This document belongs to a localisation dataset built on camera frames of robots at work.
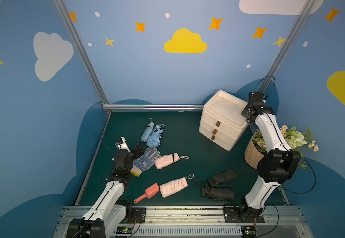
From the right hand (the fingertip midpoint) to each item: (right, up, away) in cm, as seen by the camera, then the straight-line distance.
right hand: (250, 112), depth 88 cm
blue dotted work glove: (-65, -31, +6) cm, 72 cm away
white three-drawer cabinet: (-18, -6, -1) cm, 19 cm away
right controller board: (-9, -62, -14) cm, 64 cm away
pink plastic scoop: (-59, -45, -8) cm, 75 cm away
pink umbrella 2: (-48, -43, -8) cm, 65 cm away
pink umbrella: (-53, -31, +3) cm, 61 cm away
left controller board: (-71, -60, -16) cm, 94 cm away
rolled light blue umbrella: (-65, -12, +17) cm, 68 cm away
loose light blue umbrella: (-59, -19, +10) cm, 63 cm away
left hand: (-69, -18, -4) cm, 72 cm away
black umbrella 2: (-23, -45, -9) cm, 51 cm away
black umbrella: (-22, -40, -4) cm, 46 cm away
